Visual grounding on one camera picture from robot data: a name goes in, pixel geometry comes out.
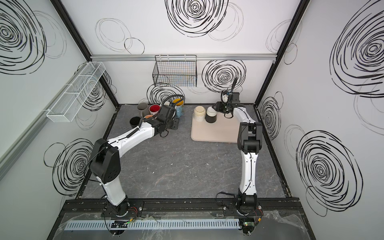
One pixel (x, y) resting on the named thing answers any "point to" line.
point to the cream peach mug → (148, 116)
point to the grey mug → (143, 109)
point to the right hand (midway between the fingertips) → (213, 106)
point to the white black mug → (211, 116)
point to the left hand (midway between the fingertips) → (176, 120)
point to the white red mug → (154, 109)
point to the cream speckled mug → (199, 113)
